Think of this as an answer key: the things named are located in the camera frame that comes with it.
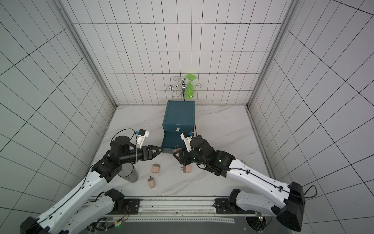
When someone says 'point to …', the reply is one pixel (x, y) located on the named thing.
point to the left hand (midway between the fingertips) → (159, 153)
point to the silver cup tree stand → (179, 87)
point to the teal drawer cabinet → (179, 118)
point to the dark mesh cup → (128, 172)
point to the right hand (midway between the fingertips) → (172, 156)
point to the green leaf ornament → (189, 91)
